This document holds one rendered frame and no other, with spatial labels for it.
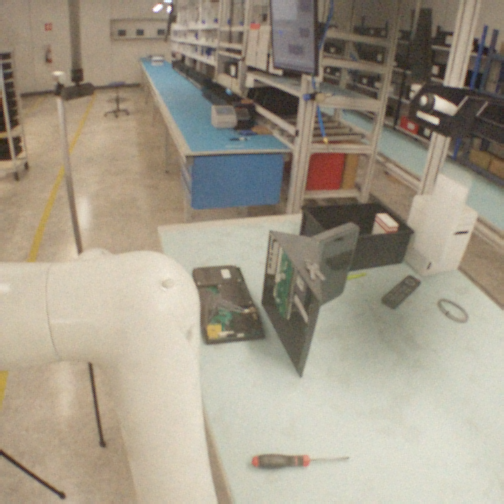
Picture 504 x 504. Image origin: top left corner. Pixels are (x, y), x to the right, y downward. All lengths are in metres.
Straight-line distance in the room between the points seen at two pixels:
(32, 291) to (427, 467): 0.68
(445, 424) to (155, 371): 0.60
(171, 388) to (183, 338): 0.05
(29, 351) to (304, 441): 0.49
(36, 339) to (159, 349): 0.13
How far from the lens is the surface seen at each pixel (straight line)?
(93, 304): 0.38
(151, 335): 0.37
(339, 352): 0.86
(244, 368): 0.79
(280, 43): 1.99
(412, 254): 1.22
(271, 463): 0.65
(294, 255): 0.75
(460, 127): 0.92
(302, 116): 2.27
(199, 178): 2.28
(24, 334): 0.40
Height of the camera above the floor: 1.60
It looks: 32 degrees down
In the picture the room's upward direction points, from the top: 5 degrees clockwise
